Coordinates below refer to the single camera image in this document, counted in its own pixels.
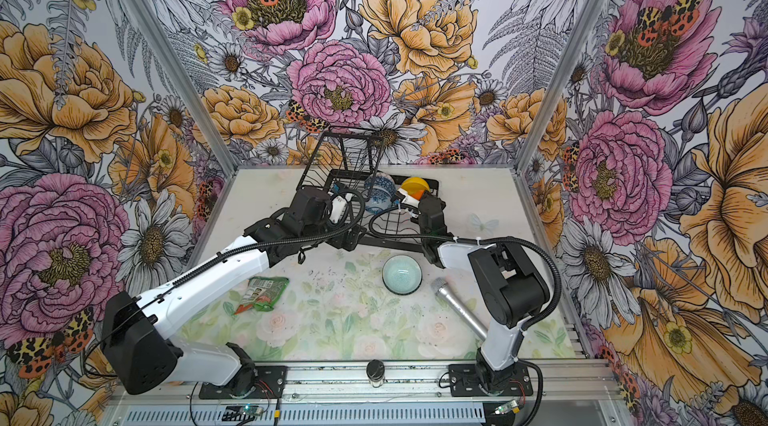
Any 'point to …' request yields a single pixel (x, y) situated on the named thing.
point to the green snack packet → (261, 293)
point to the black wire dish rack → (345, 159)
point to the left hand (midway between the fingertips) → (347, 232)
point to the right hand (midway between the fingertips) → (430, 196)
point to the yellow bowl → (414, 184)
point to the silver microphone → (442, 287)
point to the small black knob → (375, 370)
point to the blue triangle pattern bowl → (382, 186)
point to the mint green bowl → (402, 274)
